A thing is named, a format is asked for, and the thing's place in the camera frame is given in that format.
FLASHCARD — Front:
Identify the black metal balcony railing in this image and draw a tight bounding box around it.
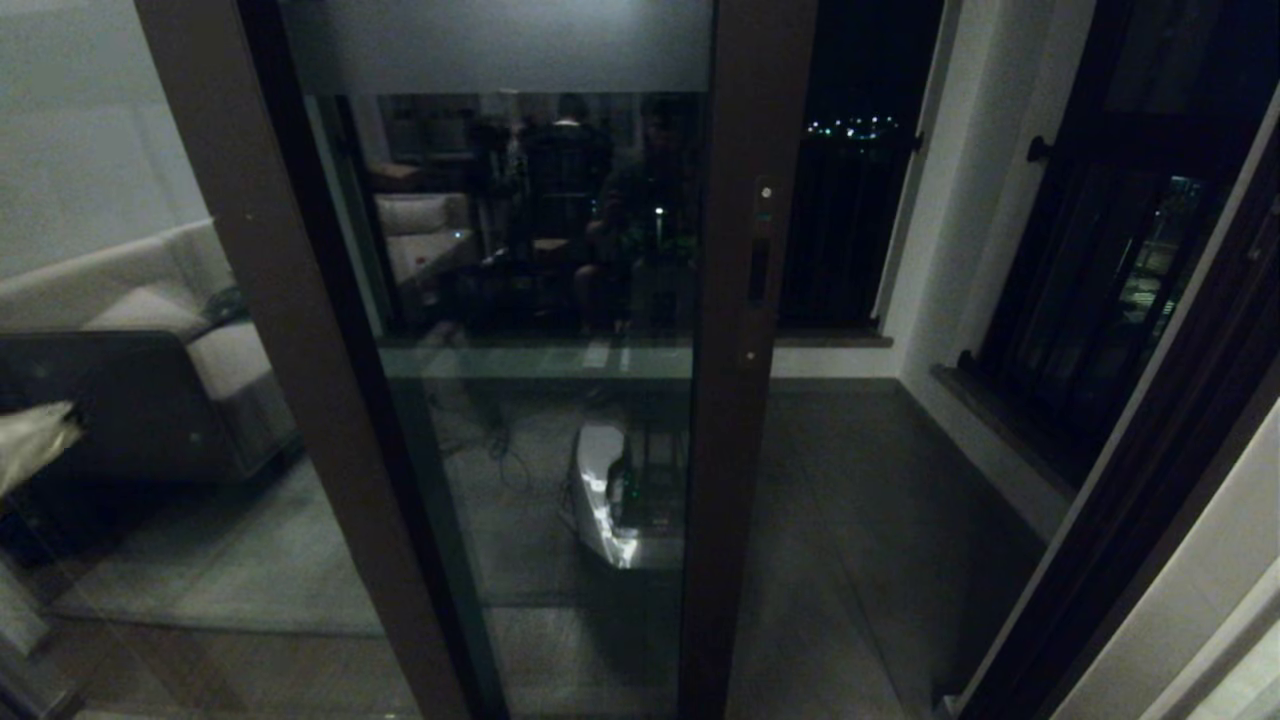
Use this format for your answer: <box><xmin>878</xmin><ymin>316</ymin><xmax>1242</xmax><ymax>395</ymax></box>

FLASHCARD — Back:
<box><xmin>780</xmin><ymin>118</ymin><xmax>923</xmax><ymax>327</ymax></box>

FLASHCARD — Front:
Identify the grey rug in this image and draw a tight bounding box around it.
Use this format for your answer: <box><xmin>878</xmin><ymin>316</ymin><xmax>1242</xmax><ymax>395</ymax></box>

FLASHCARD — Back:
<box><xmin>45</xmin><ymin>455</ymin><xmax>386</xmax><ymax>638</ymax></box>

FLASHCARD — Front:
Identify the small dark cloth item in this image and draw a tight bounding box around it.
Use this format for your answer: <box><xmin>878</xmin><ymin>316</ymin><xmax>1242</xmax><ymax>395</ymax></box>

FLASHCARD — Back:
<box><xmin>204</xmin><ymin>285</ymin><xmax>250</xmax><ymax>327</ymax></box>

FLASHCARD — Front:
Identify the beige sofa cushion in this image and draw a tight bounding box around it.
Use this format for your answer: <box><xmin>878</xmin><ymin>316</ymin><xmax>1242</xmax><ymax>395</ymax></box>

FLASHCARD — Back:
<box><xmin>82</xmin><ymin>287</ymin><xmax>214</xmax><ymax>341</ymax></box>

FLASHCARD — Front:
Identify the brown framed fixed glass panel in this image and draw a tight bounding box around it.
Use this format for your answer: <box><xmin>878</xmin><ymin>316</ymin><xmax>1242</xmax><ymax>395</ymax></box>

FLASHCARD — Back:
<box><xmin>0</xmin><ymin>0</ymin><xmax>511</xmax><ymax>720</ymax></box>

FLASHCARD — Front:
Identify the beige sofa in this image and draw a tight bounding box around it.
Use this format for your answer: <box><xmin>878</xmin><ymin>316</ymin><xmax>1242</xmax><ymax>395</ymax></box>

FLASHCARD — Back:
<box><xmin>0</xmin><ymin>220</ymin><xmax>298</xmax><ymax>488</ymax></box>

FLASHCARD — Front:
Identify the dark outer door frame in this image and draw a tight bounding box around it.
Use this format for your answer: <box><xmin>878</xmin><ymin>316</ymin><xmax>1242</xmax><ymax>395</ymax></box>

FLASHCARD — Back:
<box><xmin>955</xmin><ymin>100</ymin><xmax>1280</xmax><ymax>720</ymax></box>

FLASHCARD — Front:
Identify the brown framed glass sliding door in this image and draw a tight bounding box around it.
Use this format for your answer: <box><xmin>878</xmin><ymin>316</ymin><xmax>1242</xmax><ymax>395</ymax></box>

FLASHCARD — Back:
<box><xmin>275</xmin><ymin>0</ymin><xmax>821</xmax><ymax>720</ymax></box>

